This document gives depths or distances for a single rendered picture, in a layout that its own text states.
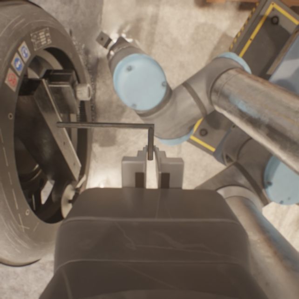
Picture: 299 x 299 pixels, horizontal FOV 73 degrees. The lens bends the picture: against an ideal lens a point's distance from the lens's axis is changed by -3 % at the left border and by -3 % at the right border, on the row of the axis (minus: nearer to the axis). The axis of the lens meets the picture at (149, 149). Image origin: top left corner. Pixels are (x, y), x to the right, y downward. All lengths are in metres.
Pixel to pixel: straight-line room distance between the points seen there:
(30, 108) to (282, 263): 0.55
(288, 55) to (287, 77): 0.07
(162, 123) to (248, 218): 0.25
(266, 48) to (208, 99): 0.67
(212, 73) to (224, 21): 0.94
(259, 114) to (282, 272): 0.21
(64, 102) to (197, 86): 0.34
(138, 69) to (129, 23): 0.95
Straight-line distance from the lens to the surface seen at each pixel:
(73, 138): 0.99
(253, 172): 0.61
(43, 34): 0.63
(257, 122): 0.32
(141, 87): 0.37
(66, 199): 0.74
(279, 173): 0.59
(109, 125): 0.16
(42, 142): 0.64
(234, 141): 0.76
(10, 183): 0.48
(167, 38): 1.29
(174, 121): 0.43
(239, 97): 0.36
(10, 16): 0.55
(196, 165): 1.38
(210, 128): 0.99
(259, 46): 1.06
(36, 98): 0.53
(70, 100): 0.59
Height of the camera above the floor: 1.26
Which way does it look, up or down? 73 degrees down
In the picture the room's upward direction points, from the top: 179 degrees clockwise
